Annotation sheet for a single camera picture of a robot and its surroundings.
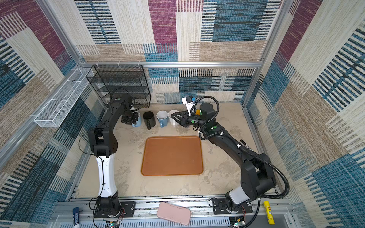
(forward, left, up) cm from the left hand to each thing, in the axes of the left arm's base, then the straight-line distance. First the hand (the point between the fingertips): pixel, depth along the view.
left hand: (135, 120), depth 100 cm
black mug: (+2, -10, -1) cm, 10 cm away
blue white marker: (-53, +21, -7) cm, 57 cm away
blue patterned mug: (+4, -19, -2) cm, 19 cm away
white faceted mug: (-3, -27, +1) cm, 27 cm away
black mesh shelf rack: (+27, +20, +13) cm, 36 cm away
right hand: (-15, -28, +21) cm, 38 cm away
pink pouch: (-54, -28, -8) cm, 61 cm away
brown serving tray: (-23, -26, -9) cm, 36 cm away
